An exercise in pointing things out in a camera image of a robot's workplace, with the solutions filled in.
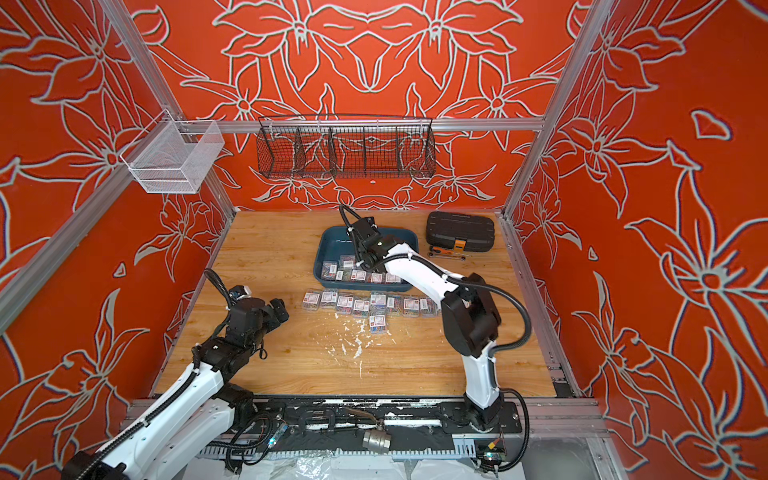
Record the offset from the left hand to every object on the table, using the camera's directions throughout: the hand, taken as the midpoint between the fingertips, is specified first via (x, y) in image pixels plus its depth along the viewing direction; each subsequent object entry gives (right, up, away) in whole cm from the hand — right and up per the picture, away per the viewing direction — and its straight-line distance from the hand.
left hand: (272, 305), depth 84 cm
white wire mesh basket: (-34, +45, +11) cm, 58 cm away
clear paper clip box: (+9, 0, +9) cm, 13 cm away
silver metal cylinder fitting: (+30, -28, -17) cm, 44 cm away
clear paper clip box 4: (+25, -3, +6) cm, 26 cm away
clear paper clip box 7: (+40, -2, +6) cm, 41 cm away
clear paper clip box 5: (+30, -1, +8) cm, 31 cm away
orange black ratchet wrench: (+52, +14, +20) cm, 58 cm away
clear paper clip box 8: (+46, -2, +6) cm, 46 cm away
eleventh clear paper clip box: (+30, -7, +4) cm, 31 cm away
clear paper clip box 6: (+34, -2, +7) cm, 35 cm away
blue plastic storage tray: (+12, +17, +23) cm, 31 cm away
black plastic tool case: (+60, +22, +23) cm, 68 cm away
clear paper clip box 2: (+14, 0, +9) cm, 17 cm away
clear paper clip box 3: (+20, -2, +8) cm, 21 cm away
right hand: (+28, +15, +7) cm, 32 cm away
